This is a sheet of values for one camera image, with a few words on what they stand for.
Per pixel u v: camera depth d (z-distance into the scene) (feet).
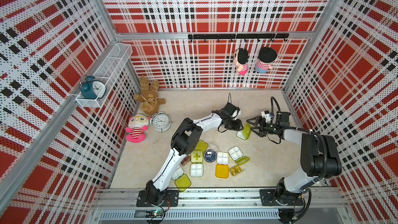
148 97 3.43
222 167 2.73
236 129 2.91
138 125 3.08
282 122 2.47
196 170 2.69
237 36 2.90
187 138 1.98
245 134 3.11
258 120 2.71
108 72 2.65
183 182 2.63
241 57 3.12
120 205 2.45
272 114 2.89
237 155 2.85
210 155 2.83
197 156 2.83
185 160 2.71
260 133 2.82
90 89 2.01
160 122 3.23
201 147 2.98
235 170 2.69
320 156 1.82
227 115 2.70
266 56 3.04
